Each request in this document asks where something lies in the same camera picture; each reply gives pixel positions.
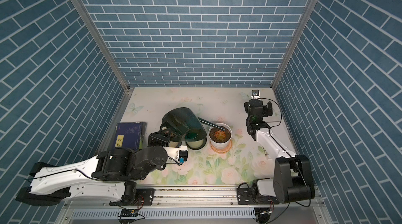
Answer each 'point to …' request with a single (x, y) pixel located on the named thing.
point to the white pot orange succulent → (220, 138)
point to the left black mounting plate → (144, 197)
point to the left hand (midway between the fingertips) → (171, 131)
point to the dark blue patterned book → (130, 134)
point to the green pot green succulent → (197, 145)
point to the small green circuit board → (129, 212)
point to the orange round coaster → (222, 151)
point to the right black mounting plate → (245, 196)
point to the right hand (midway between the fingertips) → (263, 102)
